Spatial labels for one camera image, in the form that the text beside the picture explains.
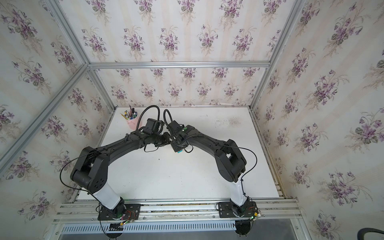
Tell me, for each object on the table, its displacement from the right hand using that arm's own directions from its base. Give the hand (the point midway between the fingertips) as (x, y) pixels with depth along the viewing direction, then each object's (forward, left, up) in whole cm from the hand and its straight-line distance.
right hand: (180, 146), depth 89 cm
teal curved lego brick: (-6, -1, +6) cm, 9 cm away
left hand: (+2, +4, +2) cm, 5 cm away
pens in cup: (+23, +37, +2) cm, 44 cm away
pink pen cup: (+16, +33, +1) cm, 37 cm away
